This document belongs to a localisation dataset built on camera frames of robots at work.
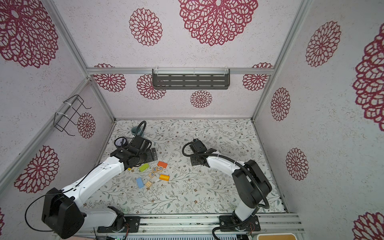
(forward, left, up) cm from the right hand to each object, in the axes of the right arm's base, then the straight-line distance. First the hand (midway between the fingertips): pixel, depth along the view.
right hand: (195, 156), depth 92 cm
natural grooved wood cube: (-16, +27, -5) cm, 32 cm away
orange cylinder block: (-11, +18, -6) cm, 23 cm away
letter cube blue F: (-11, +26, -5) cm, 29 cm away
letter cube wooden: (-6, +22, -4) cm, 23 cm away
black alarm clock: (+11, +52, -1) cm, 54 cm away
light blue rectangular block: (-16, +32, -6) cm, 36 cm away
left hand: (-6, +26, +7) cm, 28 cm away
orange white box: (-39, -37, -2) cm, 54 cm away
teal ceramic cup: (+20, +45, +1) cm, 49 cm away
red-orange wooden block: (-3, +21, -5) cm, 22 cm away
